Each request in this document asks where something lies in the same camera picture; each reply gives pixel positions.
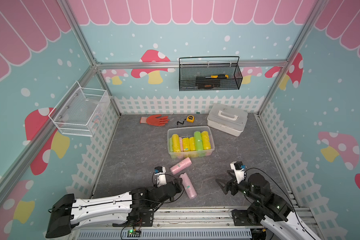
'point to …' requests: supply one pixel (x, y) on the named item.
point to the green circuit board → (133, 233)
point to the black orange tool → (205, 86)
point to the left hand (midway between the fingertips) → (176, 184)
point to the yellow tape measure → (190, 118)
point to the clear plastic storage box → (188, 132)
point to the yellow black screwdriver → (218, 76)
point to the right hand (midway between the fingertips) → (222, 176)
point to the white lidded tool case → (228, 118)
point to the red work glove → (155, 120)
